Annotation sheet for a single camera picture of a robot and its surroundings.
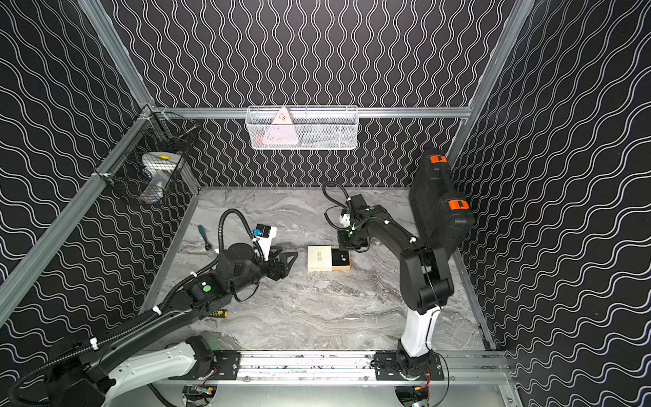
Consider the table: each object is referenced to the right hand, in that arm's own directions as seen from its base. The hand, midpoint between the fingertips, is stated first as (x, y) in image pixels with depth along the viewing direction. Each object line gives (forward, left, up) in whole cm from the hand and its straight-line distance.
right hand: (343, 246), depth 92 cm
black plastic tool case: (+3, -32, +13) cm, 34 cm away
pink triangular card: (+29, +22, +28) cm, 47 cm away
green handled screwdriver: (+11, +58, -6) cm, 59 cm away
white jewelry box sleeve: (-2, +9, -5) cm, 10 cm away
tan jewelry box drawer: (-4, +2, -6) cm, 7 cm away
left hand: (-12, +16, +17) cm, 26 cm away
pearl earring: (-2, 0, -5) cm, 6 cm away
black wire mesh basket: (+35, +73, +25) cm, 85 cm away
